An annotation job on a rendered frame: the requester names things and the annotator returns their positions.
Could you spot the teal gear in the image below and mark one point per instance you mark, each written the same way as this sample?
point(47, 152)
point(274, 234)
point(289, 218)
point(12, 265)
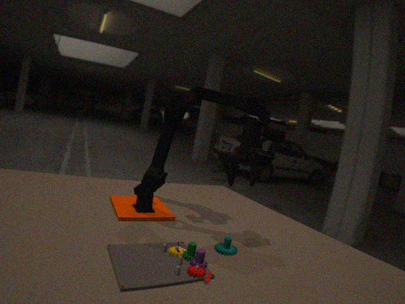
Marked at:
point(226, 248)

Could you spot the yellow gear with black stripe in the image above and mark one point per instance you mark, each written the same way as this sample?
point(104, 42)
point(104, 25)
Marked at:
point(172, 251)

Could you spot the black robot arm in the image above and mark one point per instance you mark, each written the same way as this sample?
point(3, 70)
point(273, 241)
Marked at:
point(175, 109)

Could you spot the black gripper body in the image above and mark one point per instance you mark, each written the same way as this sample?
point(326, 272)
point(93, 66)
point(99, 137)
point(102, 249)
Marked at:
point(239, 156)

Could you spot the purple gear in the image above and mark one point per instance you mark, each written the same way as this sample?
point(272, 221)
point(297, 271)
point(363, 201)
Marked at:
point(199, 260)

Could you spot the red gear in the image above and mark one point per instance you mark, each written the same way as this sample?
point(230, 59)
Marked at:
point(196, 273)

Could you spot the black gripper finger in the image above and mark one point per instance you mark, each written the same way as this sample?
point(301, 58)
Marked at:
point(230, 170)
point(255, 172)

